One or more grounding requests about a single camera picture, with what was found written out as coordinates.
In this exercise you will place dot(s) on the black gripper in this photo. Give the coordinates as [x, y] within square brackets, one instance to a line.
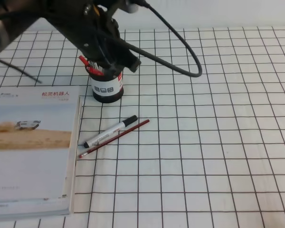
[97, 35]

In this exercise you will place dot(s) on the black cap white marker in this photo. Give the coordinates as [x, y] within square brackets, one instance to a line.
[105, 134]

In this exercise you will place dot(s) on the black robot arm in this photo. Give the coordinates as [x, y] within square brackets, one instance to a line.
[16, 16]

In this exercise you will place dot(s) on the black mesh pen holder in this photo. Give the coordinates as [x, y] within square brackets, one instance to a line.
[109, 87]

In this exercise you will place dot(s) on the red cap marker left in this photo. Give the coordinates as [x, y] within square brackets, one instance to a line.
[84, 61]

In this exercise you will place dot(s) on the red cap marker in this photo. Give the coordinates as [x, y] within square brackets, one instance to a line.
[94, 71]
[84, 61]

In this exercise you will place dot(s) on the red cap marker right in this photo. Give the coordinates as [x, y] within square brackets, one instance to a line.
[94, 71]

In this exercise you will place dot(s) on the white robot brochure book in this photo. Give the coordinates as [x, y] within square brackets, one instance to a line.
[39, 129]

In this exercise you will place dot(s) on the red pencil with eraser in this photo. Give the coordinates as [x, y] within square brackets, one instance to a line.
[113, 139]

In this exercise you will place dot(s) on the white black grid tablecloth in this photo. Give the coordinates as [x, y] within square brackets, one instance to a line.
[213, 152]

